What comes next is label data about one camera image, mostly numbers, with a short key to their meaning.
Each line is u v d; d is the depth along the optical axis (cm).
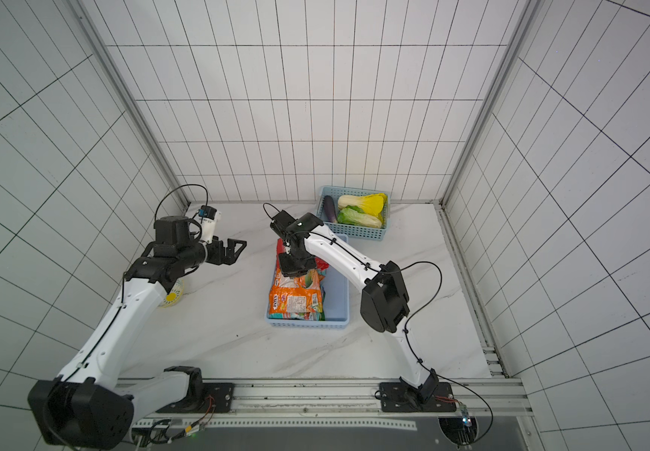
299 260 71
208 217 67
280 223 68
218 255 68
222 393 73
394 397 73
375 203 109
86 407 36
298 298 81
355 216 105
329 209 113
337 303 89
